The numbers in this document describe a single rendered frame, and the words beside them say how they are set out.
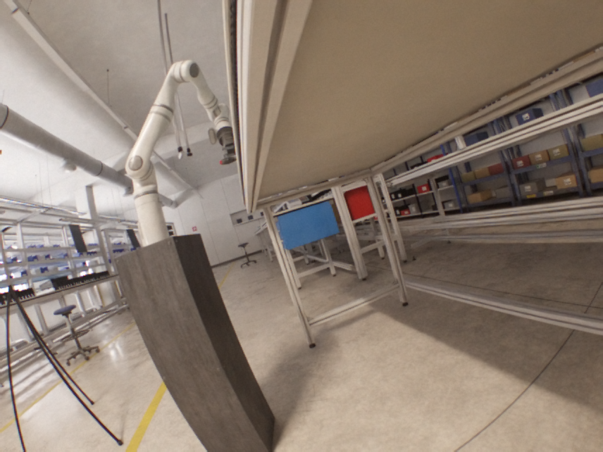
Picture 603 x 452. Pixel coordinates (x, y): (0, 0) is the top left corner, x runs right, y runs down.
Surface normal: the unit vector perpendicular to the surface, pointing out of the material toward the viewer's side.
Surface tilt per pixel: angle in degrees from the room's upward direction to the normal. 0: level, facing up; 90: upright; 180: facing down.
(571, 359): 0
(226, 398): 90
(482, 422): 0
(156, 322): 90
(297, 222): 90
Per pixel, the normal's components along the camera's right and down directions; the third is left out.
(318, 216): 0.19, -0.04
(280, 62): 0.30, 0.95
